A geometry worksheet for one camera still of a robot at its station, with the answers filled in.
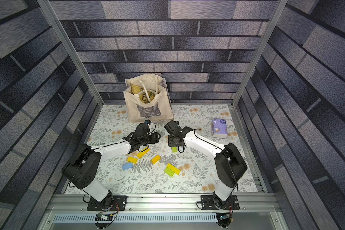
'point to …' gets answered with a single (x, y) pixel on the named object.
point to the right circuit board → (224, 216)
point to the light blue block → (127, 166)
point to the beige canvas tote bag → (147, 97)
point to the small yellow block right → (155, 159)
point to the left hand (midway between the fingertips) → (158, 134)
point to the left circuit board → (100, 216)
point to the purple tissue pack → (219, 128)
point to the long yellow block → (141, 154)
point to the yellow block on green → (173, 168)
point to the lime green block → (169, 171)
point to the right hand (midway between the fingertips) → (173, 140)
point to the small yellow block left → (132, 159)
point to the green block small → (174, 149)
